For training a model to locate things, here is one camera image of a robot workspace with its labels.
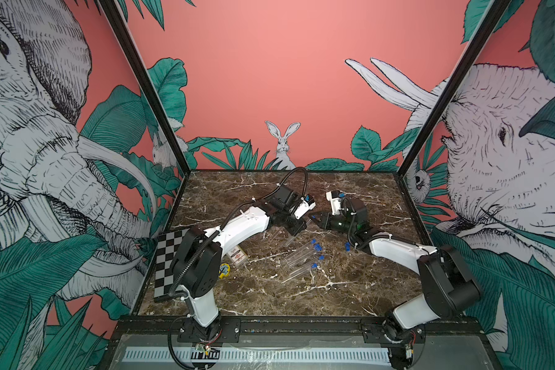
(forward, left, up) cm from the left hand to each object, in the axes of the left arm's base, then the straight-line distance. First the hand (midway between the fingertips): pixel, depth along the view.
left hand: (302, 221), depth 86 cm
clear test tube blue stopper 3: (-13, -4, -13) cm, 18 cm away
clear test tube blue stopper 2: (-5, -7, -13) cm, 15 cm away
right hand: (+2, -2, +3) cm, 5 cm away
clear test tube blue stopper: (-7, -2, -13) cm, 15 cm away
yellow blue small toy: (-13, +30, -12) cm, 35 cm away
